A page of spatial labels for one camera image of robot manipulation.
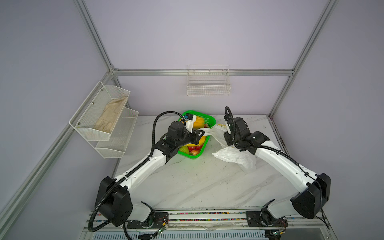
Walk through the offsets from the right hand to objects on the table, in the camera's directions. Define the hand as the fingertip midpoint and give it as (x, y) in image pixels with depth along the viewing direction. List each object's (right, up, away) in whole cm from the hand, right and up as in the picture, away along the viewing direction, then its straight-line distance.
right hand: (229, 131), depth 80 cm
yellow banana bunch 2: (-15, -7, +15) cm, 22 cm away
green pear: (-26, -11, +13) cm, 31 cm away
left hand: (-14, -1, -4) cm, 15 cm away
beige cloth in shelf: (-65, +6, -4) cm, 66 cm away
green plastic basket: (-9, +7, +30) cm, 32 cm away
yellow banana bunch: (-16, +5, +17) cm, 24 cm away
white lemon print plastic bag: (+6, -14, -9) cm, 18 cm away
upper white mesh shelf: (-72, +8, -1) cm, 72 cm away
